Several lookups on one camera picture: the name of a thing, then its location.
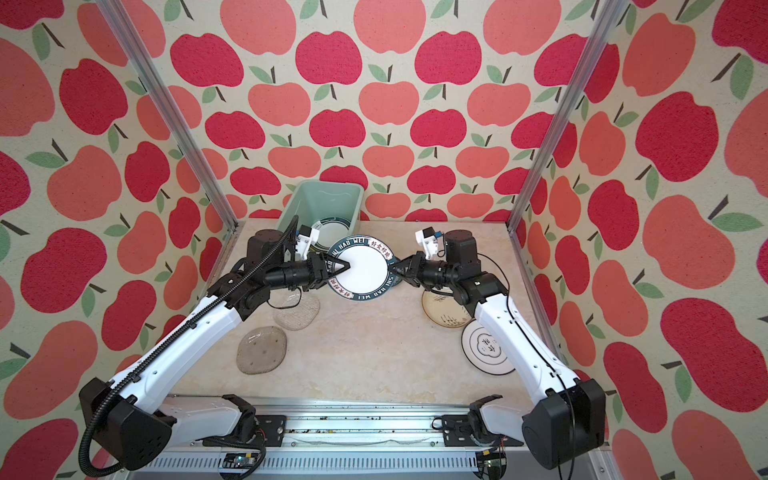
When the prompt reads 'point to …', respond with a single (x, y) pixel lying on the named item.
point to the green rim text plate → (369, 276)
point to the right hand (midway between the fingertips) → (395, 266)
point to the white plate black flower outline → (483, 351)
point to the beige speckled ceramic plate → (445, 310)
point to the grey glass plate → (261, 350)
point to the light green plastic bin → (317, 200)
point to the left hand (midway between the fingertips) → (351, 271)
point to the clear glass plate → (296, 310)
